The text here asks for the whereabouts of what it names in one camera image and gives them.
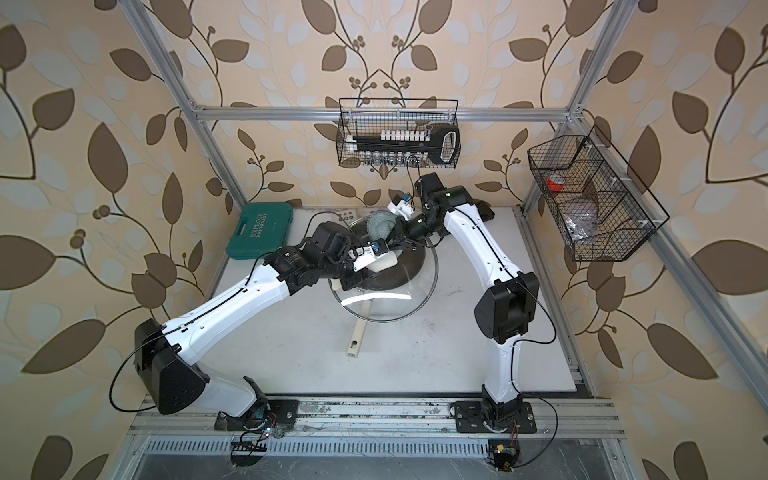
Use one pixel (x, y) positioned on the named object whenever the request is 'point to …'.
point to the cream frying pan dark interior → (409, 263)
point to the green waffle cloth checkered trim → (380, 223)
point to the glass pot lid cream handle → (394, 293)
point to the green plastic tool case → (262, 230)
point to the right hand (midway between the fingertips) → (384, 247)
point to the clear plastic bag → (574, 230)
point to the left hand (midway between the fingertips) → (367, 257)
